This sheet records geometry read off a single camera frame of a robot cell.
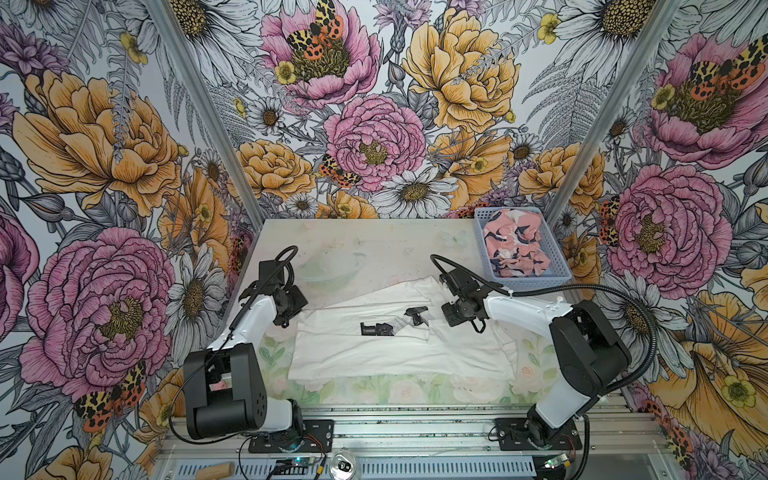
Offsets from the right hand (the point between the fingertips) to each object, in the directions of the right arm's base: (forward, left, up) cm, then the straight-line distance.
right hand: (456, 320), depth 92 cm
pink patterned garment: (+28, -24, +2) cm, 38 cm away
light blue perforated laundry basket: (+16, -37, +1) cm, 40 cm away
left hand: (+1, +46, +5) cm, 47 cm away
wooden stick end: (-36, +60, +1) cm, 70 cm away
